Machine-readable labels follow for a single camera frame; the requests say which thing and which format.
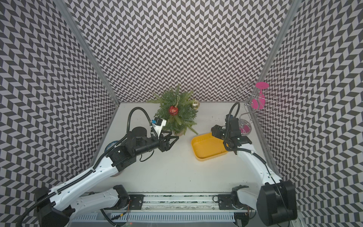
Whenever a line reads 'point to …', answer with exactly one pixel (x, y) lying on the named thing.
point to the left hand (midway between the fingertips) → (174, 137)
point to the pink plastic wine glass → (259, 103)
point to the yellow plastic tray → (206, 147)
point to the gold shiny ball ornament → (195, 104)
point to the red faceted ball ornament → (173, 110)
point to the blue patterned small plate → (110, 144)
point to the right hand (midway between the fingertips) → (215, 132)
